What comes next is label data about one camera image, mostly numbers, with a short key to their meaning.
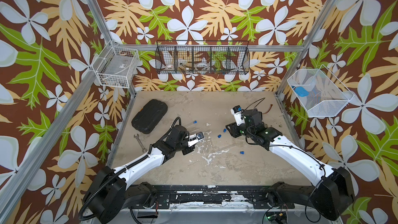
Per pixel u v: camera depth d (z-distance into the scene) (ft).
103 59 2.65
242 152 2.94
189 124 3.35
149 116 3.25
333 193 1.30
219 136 3.14
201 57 3.17
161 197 2.48
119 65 2.83
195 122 3.40
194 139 2.31
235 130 2.35
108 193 1.33
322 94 2.66
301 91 2.83
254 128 1.99
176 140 2.11
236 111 2.34
